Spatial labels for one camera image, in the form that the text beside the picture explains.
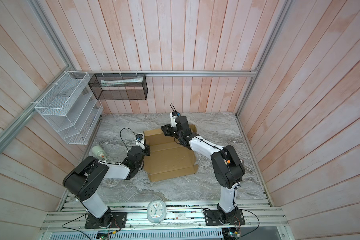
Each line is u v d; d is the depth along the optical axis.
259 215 0.76
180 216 0.74
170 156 0.97
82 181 0.48
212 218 0.73
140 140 0.78
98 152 0.90
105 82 0.90
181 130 0.72
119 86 1.04
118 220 0.73
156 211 0.75
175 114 0.82
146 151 0.84
